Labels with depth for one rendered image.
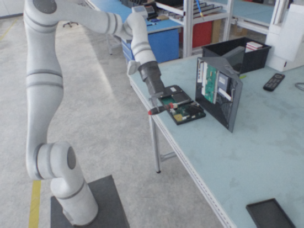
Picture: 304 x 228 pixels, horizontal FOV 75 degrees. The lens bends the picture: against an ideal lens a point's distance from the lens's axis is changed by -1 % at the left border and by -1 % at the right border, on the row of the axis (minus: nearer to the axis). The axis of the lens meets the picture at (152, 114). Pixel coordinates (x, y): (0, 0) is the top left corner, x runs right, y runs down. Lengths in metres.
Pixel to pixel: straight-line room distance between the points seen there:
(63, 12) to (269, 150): 0.77
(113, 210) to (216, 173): 0.37
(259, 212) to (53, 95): 0.61
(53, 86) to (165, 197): 1.37
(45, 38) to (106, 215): 0.60
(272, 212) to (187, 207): 1.14
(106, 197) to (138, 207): 0.94
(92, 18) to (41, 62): 0.23
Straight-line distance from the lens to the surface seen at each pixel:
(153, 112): 0.70
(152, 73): 0.72
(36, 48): 0.68
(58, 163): 0.54
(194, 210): 1.71
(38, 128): 0.59
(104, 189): 0.84
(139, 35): 0.78
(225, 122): 0.83
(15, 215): 2.11
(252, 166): 0.71
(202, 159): 0.69
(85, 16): 0.72
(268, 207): 0.64
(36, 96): 0.59
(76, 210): 0.70
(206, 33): 2.70
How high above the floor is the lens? 1.53
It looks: 38 degrees down
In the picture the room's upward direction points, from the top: 6 degrees counter-clockwise
